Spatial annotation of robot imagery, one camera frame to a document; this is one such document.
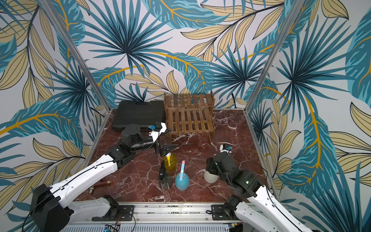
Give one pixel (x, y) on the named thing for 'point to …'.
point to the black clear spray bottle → (165, 182)
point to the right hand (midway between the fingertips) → (205, 165)
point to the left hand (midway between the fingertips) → (173, 139)
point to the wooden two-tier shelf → (189, 113)
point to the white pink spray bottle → (210, 178)
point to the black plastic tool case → (143, 114)
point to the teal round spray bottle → (182, 180)
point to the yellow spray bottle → (170, 162)
